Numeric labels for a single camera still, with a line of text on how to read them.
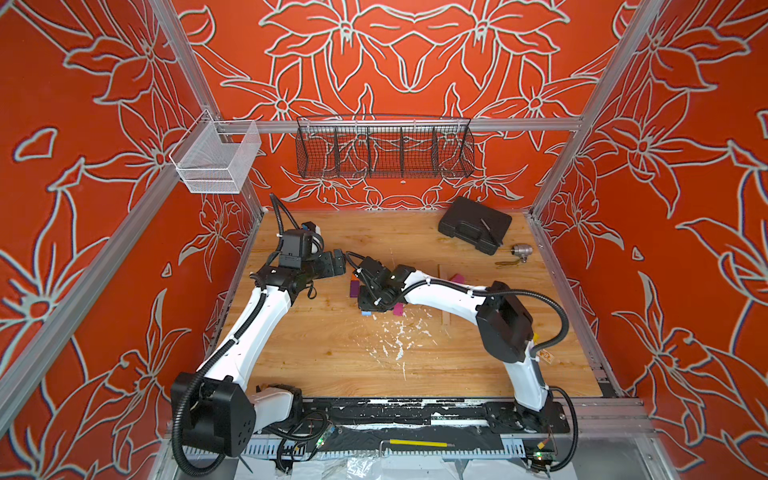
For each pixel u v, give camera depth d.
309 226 0.71
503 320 0.54
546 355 0.81
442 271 1.01
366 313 0.88
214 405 0.39
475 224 1.07
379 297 0.66
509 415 0.73
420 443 0.70
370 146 0.98
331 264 0.71
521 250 1.04
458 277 0.99
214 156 0.93
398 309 0.93
